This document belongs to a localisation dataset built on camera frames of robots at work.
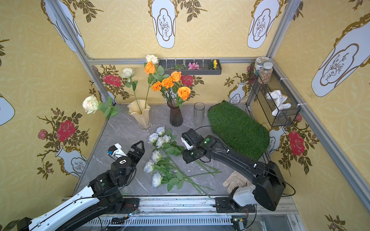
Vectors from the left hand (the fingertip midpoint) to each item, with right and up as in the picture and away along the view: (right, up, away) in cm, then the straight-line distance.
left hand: (136, 145), depth 76 cm
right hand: (+28, -5, +4) cm, 29 cm away
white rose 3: (+11, -19, +2) cm, 22 cm away
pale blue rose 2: (+12, 0, +16) cm, 20 cm away
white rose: (+9, -9, +12) cm, 17 cm away
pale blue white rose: (+4, +2, +19) cm, 19 cm away
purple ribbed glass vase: (+19, +16, +25) cm, 35 cm away
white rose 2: (+5, -13, +6) cm, 16 cm away
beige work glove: (+55, -20, +5) cm, 59 cm away
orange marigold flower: (+9, +33, +8) cm, 35 cm away
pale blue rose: (+9, +6, +22) cm, 25 cm away
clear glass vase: (+35, +18, +19) cm, 43 cm away
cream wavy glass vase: (-2, +13, +18) cm, 23 cm away
